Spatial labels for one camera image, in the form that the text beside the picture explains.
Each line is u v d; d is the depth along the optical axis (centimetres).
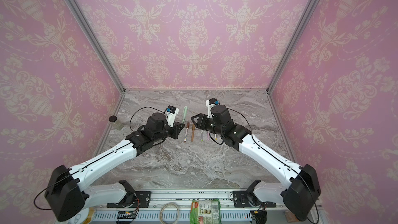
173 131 70
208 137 66
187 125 80
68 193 39
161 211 70
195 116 72
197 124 66
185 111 78
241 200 73
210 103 68
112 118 92
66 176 41
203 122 65
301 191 38
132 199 70
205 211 70
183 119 78
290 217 65
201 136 96
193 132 99
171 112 68
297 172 41
